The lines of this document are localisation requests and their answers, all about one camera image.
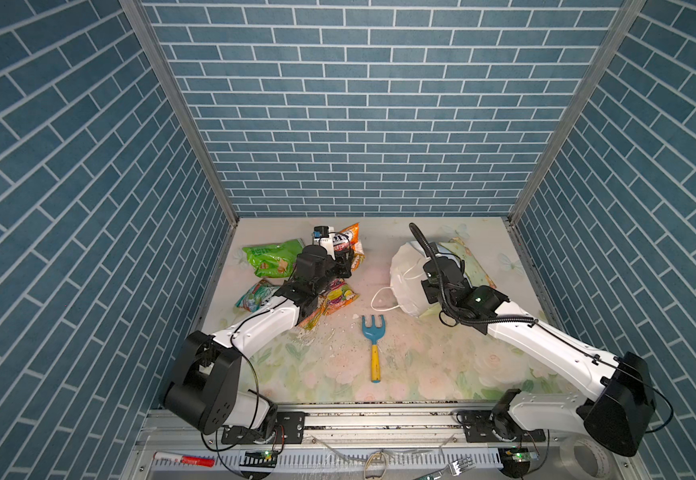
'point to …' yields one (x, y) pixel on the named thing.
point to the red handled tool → (185, 459)
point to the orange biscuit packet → (347, 238)
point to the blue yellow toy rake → (374, 333)
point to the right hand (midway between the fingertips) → (434, 269)
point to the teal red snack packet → (254, 296)
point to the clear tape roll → (569, 461)
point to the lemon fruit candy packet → (337, 295)
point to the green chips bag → (274, 260)
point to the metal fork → (458, 467)
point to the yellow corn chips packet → (358, 256)
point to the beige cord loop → (383, 471)
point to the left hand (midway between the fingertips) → (352, 251)
